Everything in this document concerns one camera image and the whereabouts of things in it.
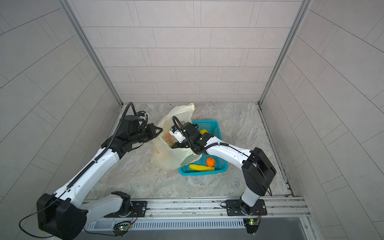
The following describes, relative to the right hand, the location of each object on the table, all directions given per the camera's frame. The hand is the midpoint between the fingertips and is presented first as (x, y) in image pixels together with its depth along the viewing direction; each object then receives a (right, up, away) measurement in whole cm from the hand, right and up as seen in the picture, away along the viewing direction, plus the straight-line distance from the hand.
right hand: (174, 149), depth 79 cm
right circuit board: (+37, -32, -11) cm, 50 cm away
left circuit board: (-21, -31, -15) cm, 40 cm away
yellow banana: (+14, -11, +3) cm, 18 cm away
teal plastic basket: (+23, +10, +16) cm, 29 cm away
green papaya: (0, +4, -9) cm, 10 cm away
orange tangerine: (+20, -8, +4) cm, 22 cm away
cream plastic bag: (-7, -4, +3) cm, 9 cm away
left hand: (-3, +12, -4) cm, 13 cm away
